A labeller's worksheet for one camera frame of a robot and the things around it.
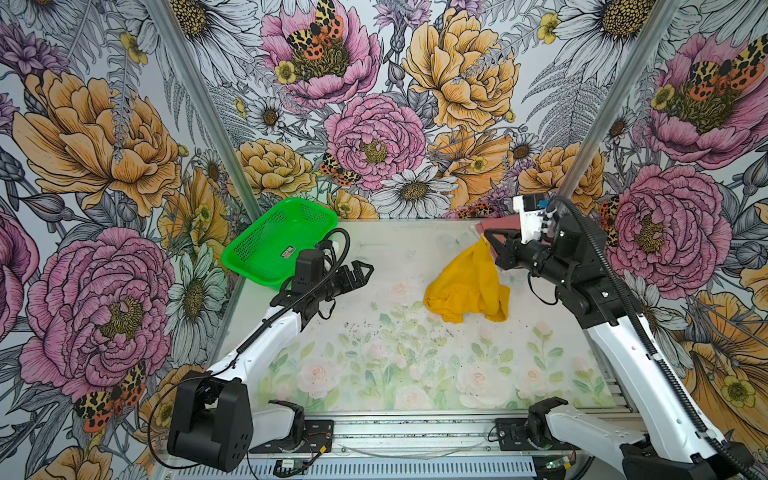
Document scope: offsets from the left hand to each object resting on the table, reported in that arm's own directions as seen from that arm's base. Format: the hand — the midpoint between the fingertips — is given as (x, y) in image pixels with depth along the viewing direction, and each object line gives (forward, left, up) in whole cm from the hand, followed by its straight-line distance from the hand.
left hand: (362, 281), depth 83 cm
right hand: (-4, -28, +20) cm, 35 cm away
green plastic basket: (+27, +38, -18) cm, 50 cm away
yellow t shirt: (-1, -30, -1) cm, 30 cm away
